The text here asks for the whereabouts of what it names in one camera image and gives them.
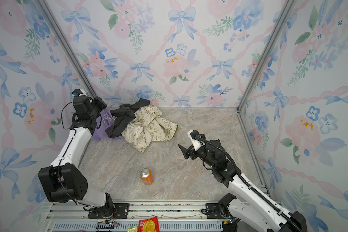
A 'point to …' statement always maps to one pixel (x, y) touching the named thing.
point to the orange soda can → (147, 176)
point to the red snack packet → (149, 225)
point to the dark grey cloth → (123, 116)
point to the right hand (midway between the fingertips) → (186, 138)
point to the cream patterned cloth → (148, 126)
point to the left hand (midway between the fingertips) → (101, 95)
